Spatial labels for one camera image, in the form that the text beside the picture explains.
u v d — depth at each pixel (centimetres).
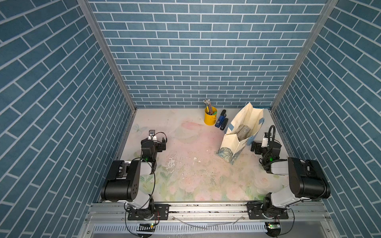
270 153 72
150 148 71
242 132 101
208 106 105
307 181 46
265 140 84
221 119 111
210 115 105
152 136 79
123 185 44
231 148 87
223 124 108
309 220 74
